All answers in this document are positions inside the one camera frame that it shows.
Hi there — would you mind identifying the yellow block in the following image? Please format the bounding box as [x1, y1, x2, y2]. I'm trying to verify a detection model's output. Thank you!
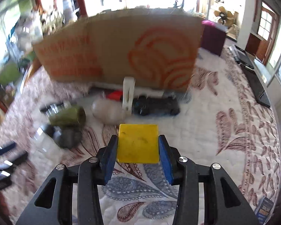
[117, 124, 159, 164]

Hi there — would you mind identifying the blue book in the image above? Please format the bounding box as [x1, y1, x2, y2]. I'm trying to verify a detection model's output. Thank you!
[254, 196, 274, 224]

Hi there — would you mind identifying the clear plastic wrapper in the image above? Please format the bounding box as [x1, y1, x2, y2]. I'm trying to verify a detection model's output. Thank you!
[32, 124, 63, 161]

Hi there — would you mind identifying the dark grey roll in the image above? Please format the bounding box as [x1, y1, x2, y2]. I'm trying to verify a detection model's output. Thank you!
[53, 127, 82, 149]

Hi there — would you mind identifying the paisley quilted bedspread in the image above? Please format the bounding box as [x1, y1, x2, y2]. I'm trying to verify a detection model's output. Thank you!
[0, 48, 281, 224]

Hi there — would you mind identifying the olive green roll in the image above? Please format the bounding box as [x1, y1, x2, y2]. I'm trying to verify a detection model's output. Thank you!
[49, 106, 86, 127]

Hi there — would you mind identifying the beige egg-shaped object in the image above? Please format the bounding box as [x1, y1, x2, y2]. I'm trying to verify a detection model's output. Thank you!
[91, 98, 126, 125]

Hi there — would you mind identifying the black laptop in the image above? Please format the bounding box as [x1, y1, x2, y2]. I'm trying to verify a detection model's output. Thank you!
[240, 64, 271, 108]

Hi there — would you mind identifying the red small object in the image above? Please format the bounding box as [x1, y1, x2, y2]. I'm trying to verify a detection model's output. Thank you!
[106, 90, 123, 102]

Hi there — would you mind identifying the black rectangular case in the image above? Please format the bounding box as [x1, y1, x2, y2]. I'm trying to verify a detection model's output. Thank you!
[132, 95, 180, 116]

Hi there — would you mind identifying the white plastic clip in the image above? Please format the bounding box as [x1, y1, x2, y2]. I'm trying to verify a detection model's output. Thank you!
[122, 77, 135, 115]

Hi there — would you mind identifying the brown wooden door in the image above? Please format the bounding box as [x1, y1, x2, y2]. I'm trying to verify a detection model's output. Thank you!
[245, 0, 280, 66]

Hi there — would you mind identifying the cardboard box orange print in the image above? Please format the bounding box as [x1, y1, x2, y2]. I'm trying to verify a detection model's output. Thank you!
[33, 9, 203, 92]

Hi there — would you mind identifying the purple box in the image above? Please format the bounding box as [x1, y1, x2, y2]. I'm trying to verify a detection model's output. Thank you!
[201, 20, 227, 56]

